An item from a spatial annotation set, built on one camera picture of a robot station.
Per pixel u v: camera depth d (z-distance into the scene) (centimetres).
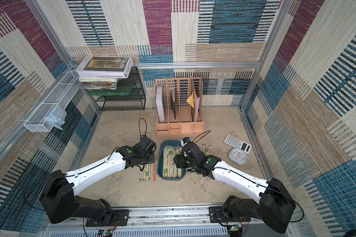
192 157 62
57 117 67
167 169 88
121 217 74
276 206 40
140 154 63
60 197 40
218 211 76
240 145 99
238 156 92
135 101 119
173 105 103
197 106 89
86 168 48
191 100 90
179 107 105
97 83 83
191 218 74
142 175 87
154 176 87
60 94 82
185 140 73
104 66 83
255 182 45
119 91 98
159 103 99
